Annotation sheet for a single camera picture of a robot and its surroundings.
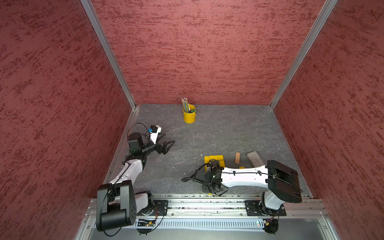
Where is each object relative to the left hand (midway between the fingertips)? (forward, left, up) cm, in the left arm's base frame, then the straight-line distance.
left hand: (169, 140), depth 83 cm
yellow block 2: (-8, -32, -15) cm, 36 cm away
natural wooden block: (-4, -42, -14) cm, 44 cm away
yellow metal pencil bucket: (+24, -11, -9) cm, 28 cm away
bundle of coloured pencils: (+29, -8, -1) cm, 30 cm away
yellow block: (-5, -22, -15) cm, 28 cm away
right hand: (-23, -23, -15) cm, 36 cm away
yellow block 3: (-4, -29, -15) cm, 33 cm away
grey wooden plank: (-6, -52, -13) cm, 54 cm away
